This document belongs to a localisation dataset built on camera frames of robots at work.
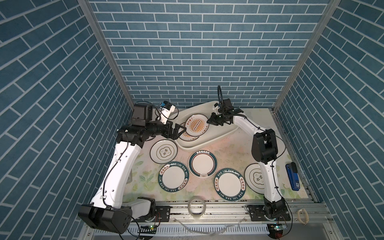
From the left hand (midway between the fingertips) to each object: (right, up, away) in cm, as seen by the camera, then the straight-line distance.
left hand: (178, 125), depth 69 cm
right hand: (+14, +3, +30) cm, 34 cm away
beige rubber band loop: (+62, -46, +3) cm, 77 cm away
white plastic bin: (+20, -6, +31) cm, 38 cm away
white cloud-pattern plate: (+41, -32, +16) cm, 54 cm away
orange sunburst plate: (0, -9, +34) cm, 35 cm away
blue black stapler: (+64, -29, +15) cm, 72 cm away
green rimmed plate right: (+27, -33, +14) cm, 45 cm away
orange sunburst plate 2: (+8, 0, +32) cm, 33 cm away
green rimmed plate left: (-5, -30, +16) cm, 35 cm away
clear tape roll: (+9, -45, +3) cm, 46 cm away
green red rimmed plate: (+12, -24, +23) cm, 35 cm away
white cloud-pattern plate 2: (-14, -18, +27) cm, 35 cm away
